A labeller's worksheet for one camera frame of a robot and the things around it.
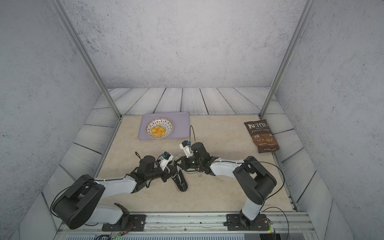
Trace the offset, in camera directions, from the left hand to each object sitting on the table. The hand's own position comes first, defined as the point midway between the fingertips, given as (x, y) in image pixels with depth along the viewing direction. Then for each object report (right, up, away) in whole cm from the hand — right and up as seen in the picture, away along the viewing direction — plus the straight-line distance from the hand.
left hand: (178, 170), depth 85 cm
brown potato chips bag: (+56, +20, +23) cm, 64 cm away
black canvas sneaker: (+1, -7, 0) cm, 7 cm away
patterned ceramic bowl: (-13, +27, +30) cm, 42 cm away
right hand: (-1, +4, -2) cm, 4 cm away
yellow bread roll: (-17, +21, +23) cm, 35 cm away
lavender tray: (-2, +29, +33) cm, 44 cm away
